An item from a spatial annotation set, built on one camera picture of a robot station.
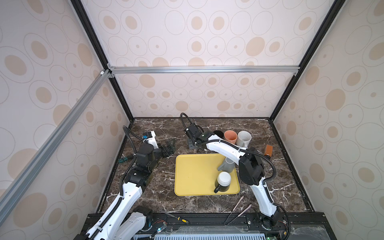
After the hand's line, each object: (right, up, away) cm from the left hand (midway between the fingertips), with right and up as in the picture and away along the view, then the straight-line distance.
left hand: (172, 139), depth 74 cm
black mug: (+28, +3, +25) cm, 38 cm away
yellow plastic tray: (+12, -23, +18) cm, 31 cm away
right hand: (+10, -2, +20) cm, 23 cm away
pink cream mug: (+36, +1, +28) cm, 46 cm away
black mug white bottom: (+26, -22, +3) cm, 34 cm away
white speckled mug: (+45, -1, +27) cm, 52 cm away
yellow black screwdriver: (+5, -40, 0) cm, 40 cm away
